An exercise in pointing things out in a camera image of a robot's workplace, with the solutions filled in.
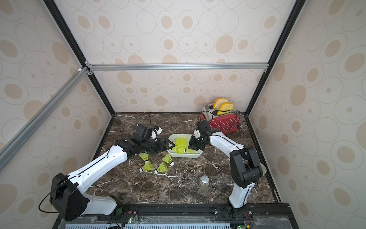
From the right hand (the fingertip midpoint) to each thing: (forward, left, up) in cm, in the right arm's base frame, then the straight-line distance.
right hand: (186, 148), depth 89 cm
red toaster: (+18, -26, +4) cm, 32 cm away
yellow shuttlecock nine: (-4, +27, -5) cm, 28 cm away
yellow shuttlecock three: (-12, +23, -4) cm, 26 cm away
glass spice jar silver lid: (-21, -11, +1) cm, 24 cm away
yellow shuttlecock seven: (+2, +5, -4) cm, 7 cm away
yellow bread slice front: (+24, -25, +14) cm, 38 cm away
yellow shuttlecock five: (-12, +14, -4) cm, 18 cm away
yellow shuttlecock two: (+7, +4, -4) cm, 10 cm away
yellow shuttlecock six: (-5, +12, -5) cm, 14 cm away
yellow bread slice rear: (+30, -21, +13) cm, 39 cm away
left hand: (-7, +7, +13) cm, 16 cm away
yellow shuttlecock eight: (-2, -2, +1) cm, 3 cm away
